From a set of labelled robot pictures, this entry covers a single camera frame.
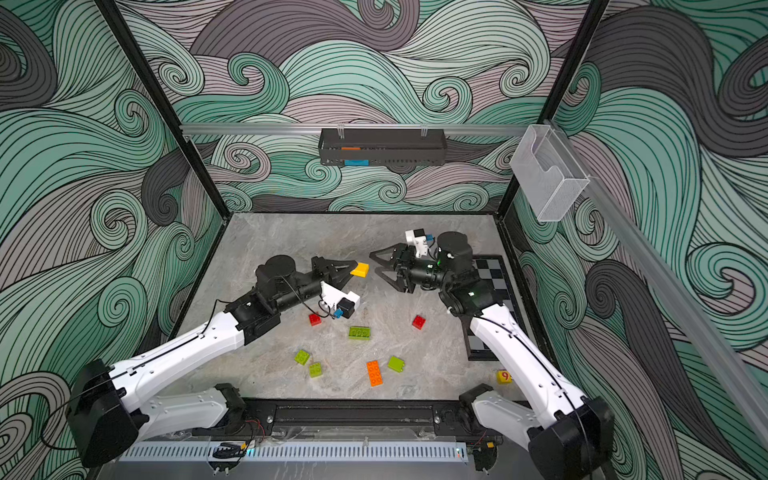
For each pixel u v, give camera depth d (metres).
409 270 0.60
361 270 0.69
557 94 0.85
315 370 0.80
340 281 0.65
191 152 1.01
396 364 0.82
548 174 0.76
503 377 0.78
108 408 0.38
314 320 0.90
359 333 0.88
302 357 0.82
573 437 0.36
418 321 0.90
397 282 0.64
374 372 0.80
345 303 0.59
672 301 0.52
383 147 0.96
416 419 0.74
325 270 0.62
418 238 0.67
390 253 0.62
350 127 0.94
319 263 0.64
